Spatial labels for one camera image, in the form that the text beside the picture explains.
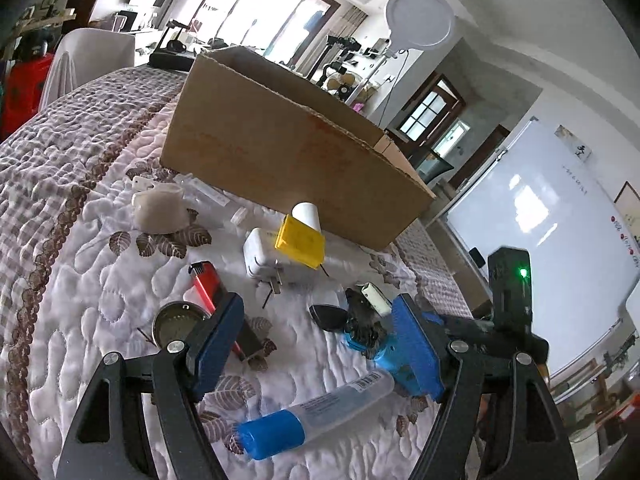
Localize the small yellow box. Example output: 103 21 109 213
274 214 326 271

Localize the black bag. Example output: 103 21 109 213
150 40 196 71

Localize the cardboard box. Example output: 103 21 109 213
160 45 437 251

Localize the small white usb stick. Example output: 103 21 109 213
360 282 392 317

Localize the whiteboard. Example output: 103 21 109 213
440 117 640 376

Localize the black camera tripod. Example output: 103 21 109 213
315 35 361 86

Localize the quilted leaf print bedspread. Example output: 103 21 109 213
0 65 476 480

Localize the blue plastic tool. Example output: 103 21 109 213
344 332 421 397

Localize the blue and clear tube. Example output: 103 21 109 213
235 367 397 462

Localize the black teardrop-shaped fob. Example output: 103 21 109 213
308 304 348 332

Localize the white plug adapter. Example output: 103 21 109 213
242 227 326 308

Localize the red lighter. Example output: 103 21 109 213
188 261 246 358

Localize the small wall picture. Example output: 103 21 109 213
554 125 593 161

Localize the white plastic cylinder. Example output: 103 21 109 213
291 201 321 233

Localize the black office chair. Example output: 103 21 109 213
410 145 453 186

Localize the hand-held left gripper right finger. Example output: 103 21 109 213
391 294 578 480

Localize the framed wall picture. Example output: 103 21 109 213
614 181 640 221

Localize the white covered chair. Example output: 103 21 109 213
40 27 137 111

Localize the electric fan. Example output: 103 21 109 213
332 72 362 98

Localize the clear plastic tube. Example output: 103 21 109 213
172 172 233 211

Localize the round metal tin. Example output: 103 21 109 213
152 301 211 351

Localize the round white ring light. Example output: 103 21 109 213
380 0 457 126

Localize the wooden door with glass panes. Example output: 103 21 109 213
387 72 466 146

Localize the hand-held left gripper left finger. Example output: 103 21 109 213
55 291 246 480

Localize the red container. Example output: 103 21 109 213
2 55 53 133

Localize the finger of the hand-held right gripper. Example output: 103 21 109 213
425 312 494 350

